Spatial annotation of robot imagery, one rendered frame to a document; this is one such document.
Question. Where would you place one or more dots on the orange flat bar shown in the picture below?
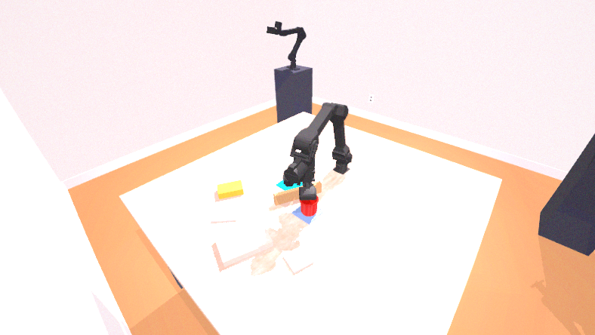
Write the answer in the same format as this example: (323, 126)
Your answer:
(292, 194)

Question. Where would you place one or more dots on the red cup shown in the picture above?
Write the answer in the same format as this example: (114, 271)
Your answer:
(309, 207)

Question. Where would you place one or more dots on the yellow flat block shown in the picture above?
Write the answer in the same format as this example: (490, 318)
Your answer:
(227, 190)

